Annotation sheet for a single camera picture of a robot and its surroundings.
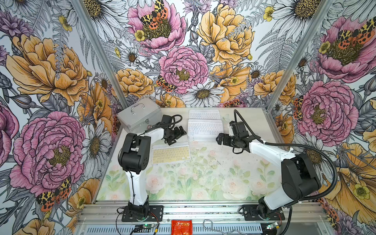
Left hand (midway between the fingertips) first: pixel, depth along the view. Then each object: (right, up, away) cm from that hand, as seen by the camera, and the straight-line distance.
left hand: (181, 139), depth 99 cm
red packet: (+2, -37, -30) cm, 48 cm away
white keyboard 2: (+15, +6, +3) cm, 17 cm away
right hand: (+26, -1, -8) cm, 27 cm away
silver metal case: (-27, +15, -2) cm, 31 cm away
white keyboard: (+17, +18, +19) cm, 31 cm away
